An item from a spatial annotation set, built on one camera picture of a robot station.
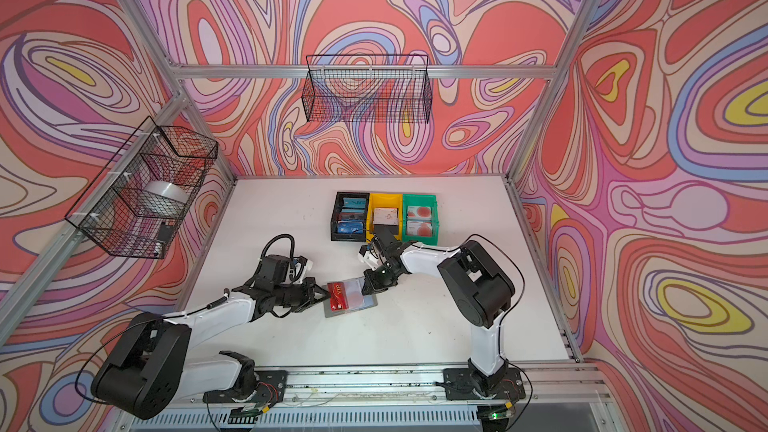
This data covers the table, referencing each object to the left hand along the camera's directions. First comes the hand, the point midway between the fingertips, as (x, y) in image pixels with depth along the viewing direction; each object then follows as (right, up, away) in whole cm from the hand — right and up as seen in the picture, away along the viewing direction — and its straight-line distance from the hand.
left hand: (332, 293), depth 85 cm
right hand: (+10, -2, +4) cm, 11 cm away
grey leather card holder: (+6, -3, +3) cm, 8 cm away
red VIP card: (+1, -1, +1) cm, 2 cm away
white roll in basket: (-38, +27, -15) cm, 49 cm away
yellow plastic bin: (+15, +27, +19) cm, 36 cm away
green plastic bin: (+29, +27, +20) cm, 45 cm away
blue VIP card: (+3, +18, +17) cm, 25 cm away
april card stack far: (+27, +23, +20) cm, 41 cm away
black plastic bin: (-2, +23, +17) cm, 29 cm away
